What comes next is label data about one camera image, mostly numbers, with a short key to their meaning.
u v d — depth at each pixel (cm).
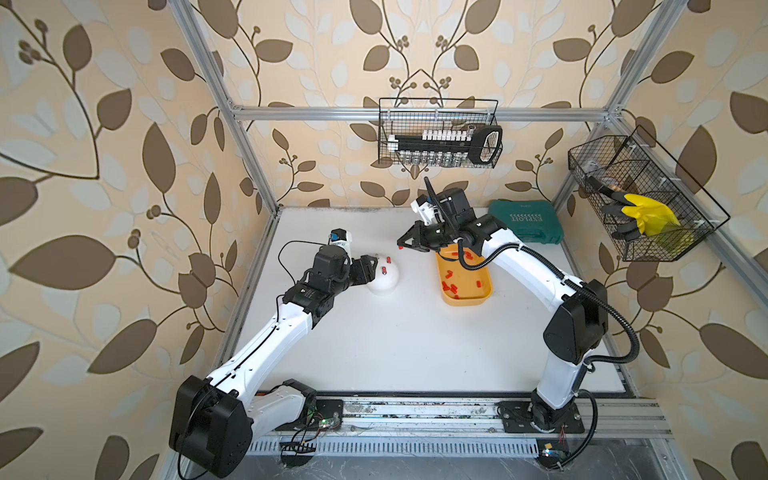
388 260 91
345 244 72
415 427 74
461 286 99
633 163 79
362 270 70
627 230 64
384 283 92
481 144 83
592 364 81
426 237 71
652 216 69
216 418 39
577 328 46
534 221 112
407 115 91
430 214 74
